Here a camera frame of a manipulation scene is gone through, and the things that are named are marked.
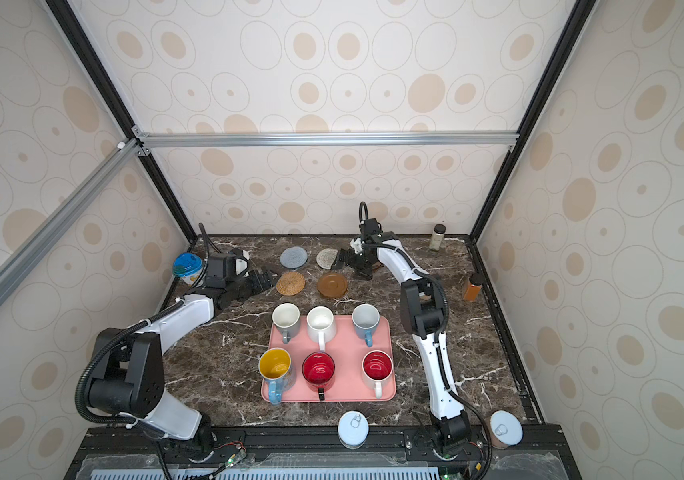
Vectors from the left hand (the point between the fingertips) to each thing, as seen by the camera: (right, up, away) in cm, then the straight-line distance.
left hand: (277, 272), depth 90 cm
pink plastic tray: (+21, -23, -1) cm, 32 cm away
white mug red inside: (+29, -27, -6) cm, 41 cm away
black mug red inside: (+13, -27, -4) cm, 31 cm away
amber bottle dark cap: (+62, -7, +8) cm, 63 cm away
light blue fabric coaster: (+1, +5, +23) cm, 24 cm away
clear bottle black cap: (+55, +13, +22) cm, 61 cm away
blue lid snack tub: (-32, +2, +8) cm, 33 cm away
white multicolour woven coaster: (+13, +5, +23) cm, 27 cm away
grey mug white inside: (+3, -14, +1) cm, 14 cm away
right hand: (+19, +1, +13) cm, 23 cm away
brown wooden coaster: (+16, -5, +16) cm, 23 cm away
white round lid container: (+23, -37, -18) cm, 47 cm away
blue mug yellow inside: (+1, -27, -6) cm, 27 cm away
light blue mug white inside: (+27, -14, +3) cm, 31 cm away
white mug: (+14, -15, -3) cm, 21 cm away
